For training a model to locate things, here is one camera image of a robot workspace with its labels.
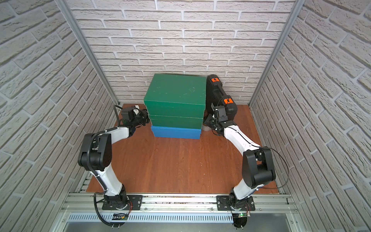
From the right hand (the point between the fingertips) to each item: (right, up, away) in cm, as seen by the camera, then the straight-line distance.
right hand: (206, 119), depth 90 cm
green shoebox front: (-10, 0, -9) cm, 13 cm away
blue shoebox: (-20, -9, +4) cm, 22 cm away
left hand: (-32, +7, +3) cm, 33 cm away
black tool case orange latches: (+7, +16, +5) cm, 18 cm away
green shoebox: (-18, +13, -15) cm, 27 cm away
